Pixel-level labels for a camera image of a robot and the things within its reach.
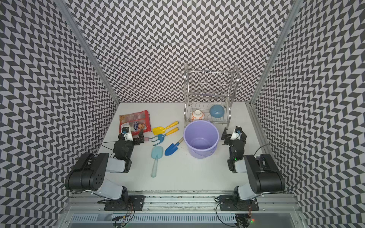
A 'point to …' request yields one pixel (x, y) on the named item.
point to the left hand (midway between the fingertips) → (135, 130)
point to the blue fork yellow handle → (160, 137)
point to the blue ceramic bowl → (216, 111)
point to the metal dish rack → (208, 95)
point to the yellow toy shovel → (159, 130)
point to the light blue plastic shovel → (157, 153)
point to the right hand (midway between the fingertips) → (232, 130)
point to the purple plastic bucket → (201, 138)
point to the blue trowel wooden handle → (173, 147)
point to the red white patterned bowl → (197, 115)
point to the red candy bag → (138, 121)
